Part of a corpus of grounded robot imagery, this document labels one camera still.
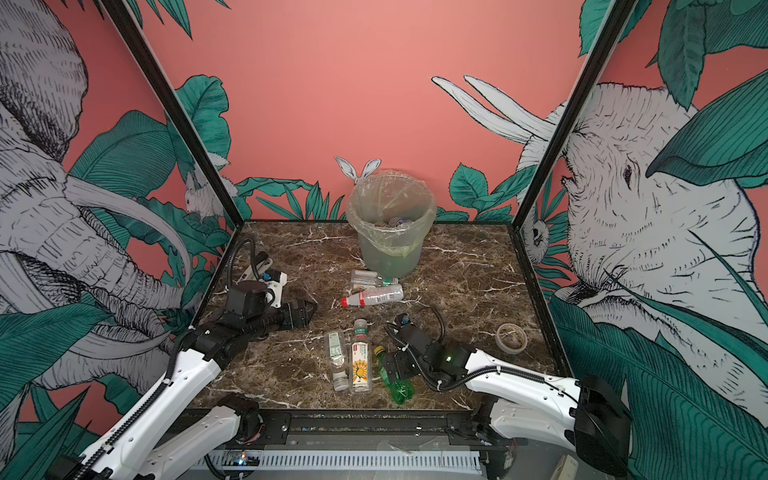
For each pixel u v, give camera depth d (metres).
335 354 0.81
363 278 1.01
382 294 0.94
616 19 0.70
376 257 1.01
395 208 1.06
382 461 0.70
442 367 0.55
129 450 0.40
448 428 0.73
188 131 0.92
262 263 1.04
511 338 0.90
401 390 0.75
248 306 0.58
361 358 0.80
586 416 0.40
